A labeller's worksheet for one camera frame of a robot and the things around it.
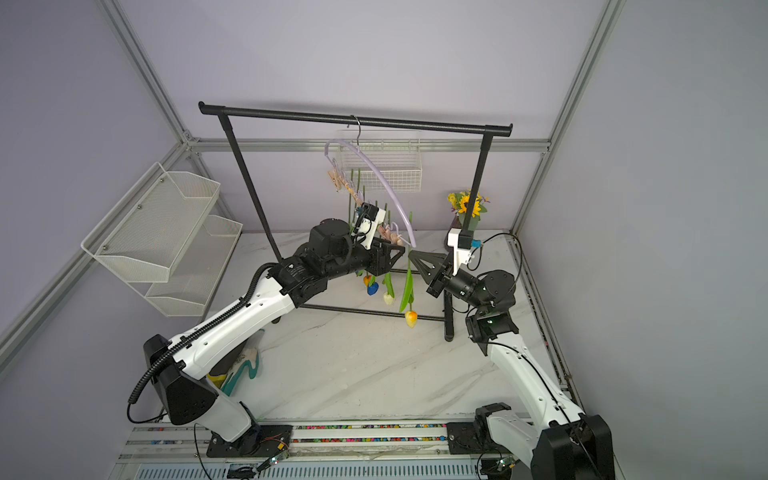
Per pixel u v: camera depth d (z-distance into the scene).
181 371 0.41
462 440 0.73
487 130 0.55
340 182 0.81
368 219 0.58
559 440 0.40
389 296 0.85
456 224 1.05
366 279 0.90
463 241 0.56
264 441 0.74
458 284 0.60
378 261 0.60
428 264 0.61
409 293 0.69
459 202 0.93
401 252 0.67
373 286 0.85
